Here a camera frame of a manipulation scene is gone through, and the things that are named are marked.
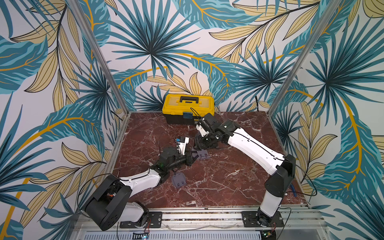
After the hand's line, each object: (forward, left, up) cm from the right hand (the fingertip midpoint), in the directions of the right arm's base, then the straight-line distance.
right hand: (198, 145), depth 78 cm
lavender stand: (-5, -2, +1) cm, 6 cm away
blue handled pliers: (-18, -53, -20) cm, 60 cm away
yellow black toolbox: (+33, +6, -6) cm, 35 cm away
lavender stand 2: (-11, +11, -19) cm, 24 cm away
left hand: (-4, -1, -3) cm, 5 cm away
